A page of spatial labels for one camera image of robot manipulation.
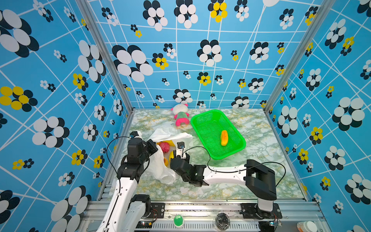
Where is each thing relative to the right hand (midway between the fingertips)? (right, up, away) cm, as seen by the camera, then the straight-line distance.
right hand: (173, 152), depth 80 cm
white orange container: (+61, -29, -17) cm, 70 cm away
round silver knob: (+23, -26, -19) cm, 39 cm away
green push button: (+4, -26, -18) cm, 32 cm away
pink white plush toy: (+3, +22, +25) cm, 34 cm away
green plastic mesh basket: (+23, +14, +28) cm, 39 cm away
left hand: (-9, +7, -3) cm, 12 cm away
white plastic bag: (-9, -5, -6) cm, 12 cm away
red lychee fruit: (-7, +2, +11) cm, 13 cm away
